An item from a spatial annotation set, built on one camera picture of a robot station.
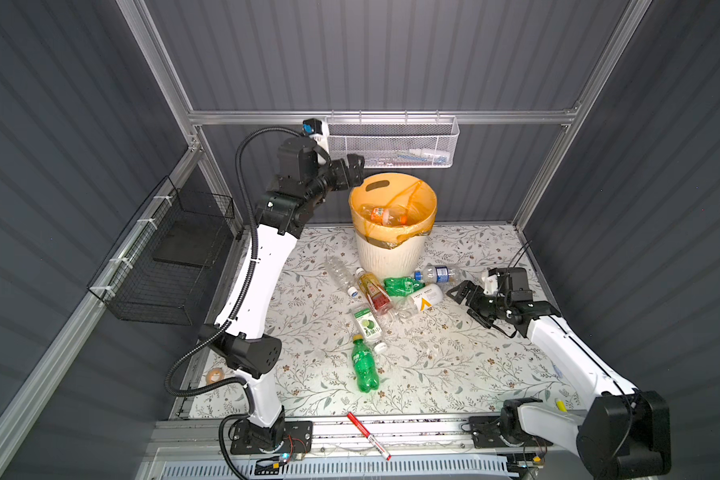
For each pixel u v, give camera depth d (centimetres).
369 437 73
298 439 72
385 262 93
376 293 93
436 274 100
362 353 83
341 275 100
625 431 39
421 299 93
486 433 74
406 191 98
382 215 93
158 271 72
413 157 93
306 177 50
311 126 56
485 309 72
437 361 87
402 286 99
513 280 64
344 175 59
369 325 89
